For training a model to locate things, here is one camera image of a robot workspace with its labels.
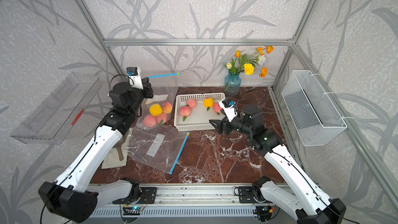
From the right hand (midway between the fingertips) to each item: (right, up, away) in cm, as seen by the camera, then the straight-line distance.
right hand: (216, 115), depth 69 cm
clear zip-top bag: (-32, -21, +21) cm, 44 cm away
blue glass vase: (+13, +18, +40) cm, 46 cm away
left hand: (-31, +17, +1) cm, 35 cm away
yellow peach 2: (-4, +5, +36) cm, 36 cm away
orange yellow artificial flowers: (+20, +29, +24) cm, 43 cm away
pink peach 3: (-19, 0, +30) cm, 35 cm away
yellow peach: (-34, +1, +18) cm, 38 cm away
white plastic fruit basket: (-13, -2, +36) cm, 38 cm away
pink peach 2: (-37, -5, +17) cm, 41 cm away
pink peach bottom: (-31, -3, +20) cm, 37 cm away
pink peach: (-28, +2, +22) cm, 36 cm away
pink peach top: (-15, +4, +36) cm, 39 cm away
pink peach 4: (+2, +1, +32) cm, 32 cm away
